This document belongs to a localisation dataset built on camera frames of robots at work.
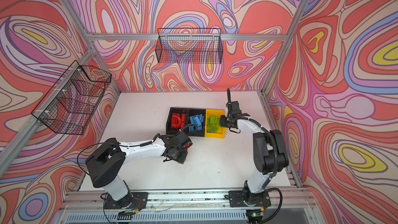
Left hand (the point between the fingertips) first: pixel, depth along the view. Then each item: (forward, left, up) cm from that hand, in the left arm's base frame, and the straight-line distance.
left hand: (186, 157), depth 87 cm
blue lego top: (+21, -7, +6) cm, 23 cm away
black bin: (+18, +11, 0) cm, 21 cm away
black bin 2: (+27, -3, +7) cm, 28 cm away
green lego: (+21, -17, +3) cm, 27 cm away
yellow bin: (+16, -21, +1) cm, 26 cm away
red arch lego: (+23, +6, +3) cm, 24 cm away
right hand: (+19, -23, +4) cm, 31 cm away
